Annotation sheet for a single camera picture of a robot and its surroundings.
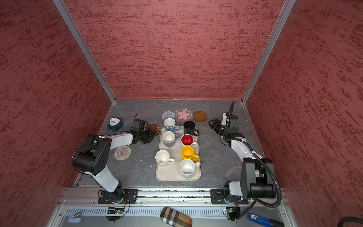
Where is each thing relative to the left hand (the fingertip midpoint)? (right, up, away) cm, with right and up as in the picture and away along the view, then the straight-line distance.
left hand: (156, 136), depth 97 cm
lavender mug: (+9, 0, -3) cm, 10 cm away
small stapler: (-33, -35, -30) cm, 56 cm away
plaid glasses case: (+15, -34, -31) cm, 48 cm away
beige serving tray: (+13, -20, -14) cm, 27 cm away
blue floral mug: (+9, +8, 0) cm, 12 cm away
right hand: (+37, +8, -7) cm, 38 cm away
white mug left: (+6, -12, -10) cm, 17 cm away
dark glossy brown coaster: (-2, +5, +4) cm, 7 cm away
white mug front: (+22, -17, -14) cm, 31 cm away
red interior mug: (+22, -2, -4) cm, 23 cm away
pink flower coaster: (+19, +15, +14) cm, 28 cm away
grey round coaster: (+6, +15, +13) cm, 21 cm away
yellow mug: (+22, -10, -7) cm, 25 cm away
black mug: (+23, +5, +3) cm, 24 cm away
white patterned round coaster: (-21, -10, -7) cm, 24 cm away
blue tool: (+58, -34, -32) cm, 74 cm away
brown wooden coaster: (+32, +14, +14) cm, 37 cm away
